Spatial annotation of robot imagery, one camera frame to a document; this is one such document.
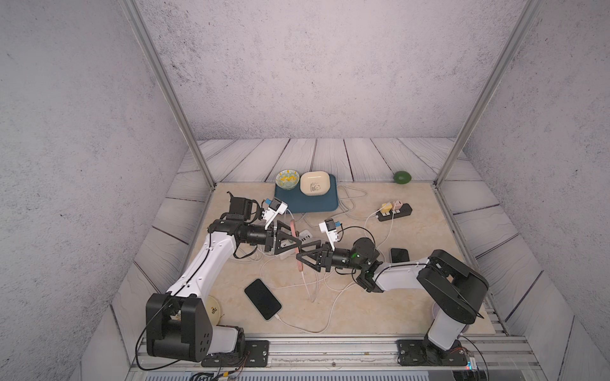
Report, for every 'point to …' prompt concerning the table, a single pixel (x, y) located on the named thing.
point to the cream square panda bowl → (315, 183)
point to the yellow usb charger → (387, 208)
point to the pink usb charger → (397, 205)
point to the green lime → (402, 177)
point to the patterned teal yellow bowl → (287, 178)
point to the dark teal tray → (299, 203)
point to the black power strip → (406, 209)
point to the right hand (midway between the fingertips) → (300, 257)
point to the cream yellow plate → (213, 309)
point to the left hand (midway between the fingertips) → (299, 241)
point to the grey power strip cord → (351, 213)
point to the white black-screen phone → (262, 299)
